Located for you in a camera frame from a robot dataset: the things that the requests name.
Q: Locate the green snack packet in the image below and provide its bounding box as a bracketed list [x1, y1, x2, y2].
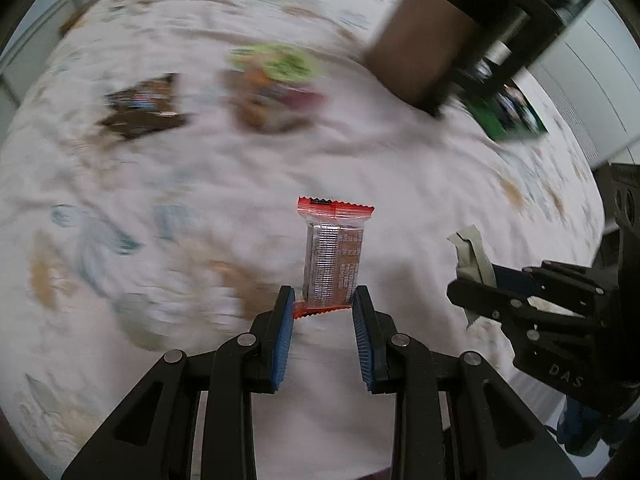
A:
[462, 60, 548, 142]

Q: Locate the clear bag with green label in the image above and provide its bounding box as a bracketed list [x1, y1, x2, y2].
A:
[222, 44, 323, 133]

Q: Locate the brown snack packet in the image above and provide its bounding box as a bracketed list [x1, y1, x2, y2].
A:
[97, 74, 188, 142]

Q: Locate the floral blanket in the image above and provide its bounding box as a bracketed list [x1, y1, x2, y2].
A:
[0, 0, 608, 480]

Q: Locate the blue cloth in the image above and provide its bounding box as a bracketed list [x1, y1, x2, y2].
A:
[555, 397, 623, 457]

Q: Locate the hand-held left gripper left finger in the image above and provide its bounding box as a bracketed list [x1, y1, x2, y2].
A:
[60, 285, 296, 480]

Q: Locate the olive gold snack packet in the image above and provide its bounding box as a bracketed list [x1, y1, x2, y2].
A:
[446, 225, 496, 331]

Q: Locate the brown cardboard box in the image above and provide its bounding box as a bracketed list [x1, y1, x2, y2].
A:
[362, 0, 531, 116]

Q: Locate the white wardrobe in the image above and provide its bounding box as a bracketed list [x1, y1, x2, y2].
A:
[490, 0, 640, 171]

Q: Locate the red edged clear snack packet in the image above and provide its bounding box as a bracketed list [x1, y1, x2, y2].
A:
[294, 196, 376, 319]

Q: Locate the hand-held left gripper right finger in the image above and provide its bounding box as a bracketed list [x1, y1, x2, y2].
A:
[351, 285, 583, 480]

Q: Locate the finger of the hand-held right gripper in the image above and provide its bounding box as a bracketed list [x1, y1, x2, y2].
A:
[446, 277, 551, 341]
[492, 260, 618, 311]

